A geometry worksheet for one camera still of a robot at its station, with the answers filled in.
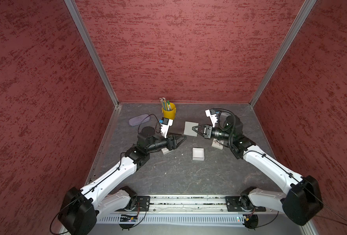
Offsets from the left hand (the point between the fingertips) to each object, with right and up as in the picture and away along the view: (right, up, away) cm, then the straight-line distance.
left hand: (183, 139), depth 70 cm
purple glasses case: (-33, +9, +36) cm, 50 cm away
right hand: (+5, +4, +1) cm, 6 cm away
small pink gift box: (-11, -10, +20) cm, 25 cm away
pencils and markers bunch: (-11, +20, +32) cm, 39 cm away
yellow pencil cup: (-9, +13, +36) cm, 39 cm away
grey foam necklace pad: (+3, +5, +2) cm, 6 cm away
